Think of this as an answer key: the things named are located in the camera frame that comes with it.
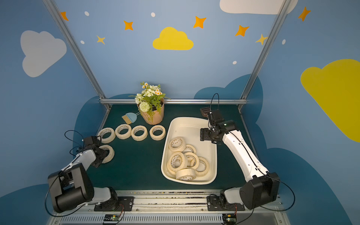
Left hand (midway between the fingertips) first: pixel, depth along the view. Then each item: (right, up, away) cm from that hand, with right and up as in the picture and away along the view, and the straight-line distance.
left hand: (100, 155), depth 88 cm
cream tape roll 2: (+6, +18, +16) cm, 24 cm away
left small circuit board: (+16, -28, -17) cm, 36 cm away
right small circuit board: (+78, -30, -15) cm, 85 cm away
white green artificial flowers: (+33, +37, -3) cm, 50 cm away
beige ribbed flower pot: (+31, +25, +16) cm, 43 cm away
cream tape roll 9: (+65, -9, -6) cm, 66 cm away
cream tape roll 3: (+22, +10, +10) cm, 26 cm away
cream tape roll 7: (+49, -3, -2) cm, 49 cm away
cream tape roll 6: (+49, +6, +8) cm, 50 cm away
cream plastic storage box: (+58, +16, +20) cm, 64 cm away
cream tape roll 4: (+34, +17, +16) cm, 41 cm away
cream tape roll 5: (+7, 0, 0) cm, 7 cm away
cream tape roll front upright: (+55, -7, -14) cm, 57 cm away
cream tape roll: (+1, +9, +9) cm, 13 cm away
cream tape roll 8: (+60, -2, -2) cm, 60 cm away
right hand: (+69, +14, -7) cm, 71 cm away
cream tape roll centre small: (+57, +4, +5) cm, 58 cm away
